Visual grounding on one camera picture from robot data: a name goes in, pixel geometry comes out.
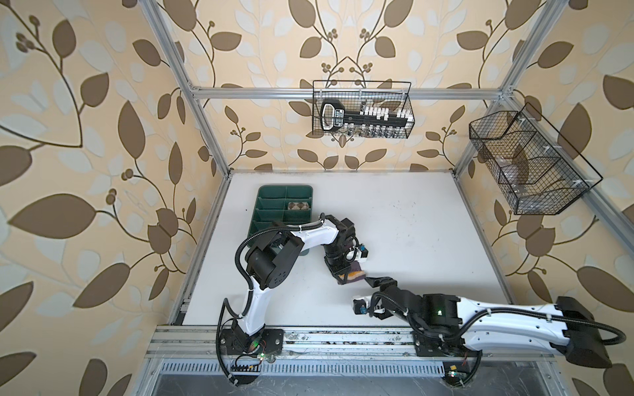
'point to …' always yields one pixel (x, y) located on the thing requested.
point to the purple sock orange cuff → (355, 272)
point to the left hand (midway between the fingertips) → (346, 278)
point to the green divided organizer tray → (286, 205)
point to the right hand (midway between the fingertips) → (369, 285)
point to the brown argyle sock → (297, 205)
